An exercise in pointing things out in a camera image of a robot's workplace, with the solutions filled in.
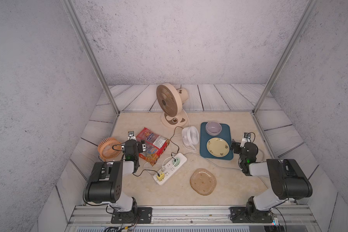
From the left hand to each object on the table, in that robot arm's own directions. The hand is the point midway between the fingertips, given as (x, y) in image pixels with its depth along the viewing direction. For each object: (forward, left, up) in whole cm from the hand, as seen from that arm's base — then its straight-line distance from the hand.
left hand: (136, 140), depth 94 cm
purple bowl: (+11, -53, -4) cm, 54 cm away
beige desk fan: (+17, -22, +18) cm, 33 cm away
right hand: (-2, -68, +1) cm, 68 cm away
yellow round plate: (-2, -54, -7) cm, 55 cm away
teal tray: (+5, -46, -5) cm, 47 cm away
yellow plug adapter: (-24, -17, -2) cm, 29 cm away
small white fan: (-1, -35, +4) cm, 35 cm away
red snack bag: (-3, -13, -3) cm, 13 cm away
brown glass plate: (-25, -41, -8) cm, 48 cm away
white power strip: (-18, -22, -5) cm, 29 cm away
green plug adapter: (-15, -26, -3) cm, 30 cm away
